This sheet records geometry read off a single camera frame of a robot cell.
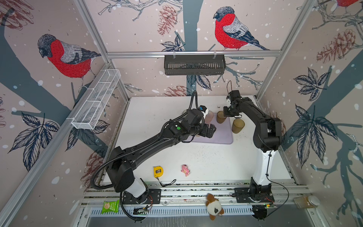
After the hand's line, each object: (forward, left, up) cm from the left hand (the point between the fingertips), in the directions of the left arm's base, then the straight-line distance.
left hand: (210, 127), depth 73 cm
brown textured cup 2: (+14, -24, -19) cm, 34 cm away
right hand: (+22, -17, -17) cm, 32 cm away
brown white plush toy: (-33, -1, -21) cm, 39 cm away
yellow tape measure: (-16, +29, -22) cm, 40 cm away
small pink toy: (-15, +14, -22) cm, 30 cm away
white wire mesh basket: (+4, +63, +5) cm, 64 cm away
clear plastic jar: (-32, -44, -16) cm, 57 cm away
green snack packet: (-32, +51, -23) cm, 65 cm away
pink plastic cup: (+22, -5, -21) cm, 31 cm away
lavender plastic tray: (+10, -14, -26) cm, 31 cm away
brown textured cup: (+19, -13, -18) cm, 29 cm away
